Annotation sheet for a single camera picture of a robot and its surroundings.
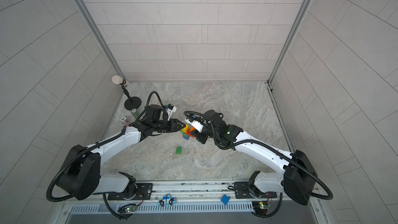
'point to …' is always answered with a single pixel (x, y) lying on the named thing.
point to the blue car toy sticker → (167, 199)
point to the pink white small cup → (124, 121)
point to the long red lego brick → (188, 133)
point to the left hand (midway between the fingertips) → (185, 126)
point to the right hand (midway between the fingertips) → (193, 130)
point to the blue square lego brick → (186, 138)
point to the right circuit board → (260, 208)
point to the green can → (134, 112)
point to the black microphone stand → (133, 102)
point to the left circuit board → (127, 208)
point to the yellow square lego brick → (185, 129)
